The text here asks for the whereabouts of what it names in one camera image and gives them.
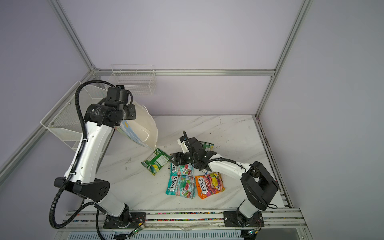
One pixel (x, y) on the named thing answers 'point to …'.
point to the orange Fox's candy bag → (209, 184)
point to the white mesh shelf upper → (64, 120)
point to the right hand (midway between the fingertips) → (172, 158)
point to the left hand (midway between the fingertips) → (125, 112)
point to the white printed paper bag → (143, 128)
